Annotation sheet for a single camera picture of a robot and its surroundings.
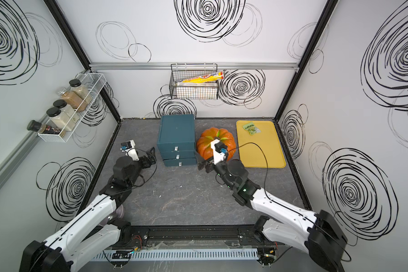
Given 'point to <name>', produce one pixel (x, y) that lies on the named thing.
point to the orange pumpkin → (204, 145)
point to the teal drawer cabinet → (176, 140)
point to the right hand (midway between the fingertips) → (203, 148)
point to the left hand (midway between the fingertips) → (146, 149)
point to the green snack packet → (251, 127)
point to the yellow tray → (262, 149)
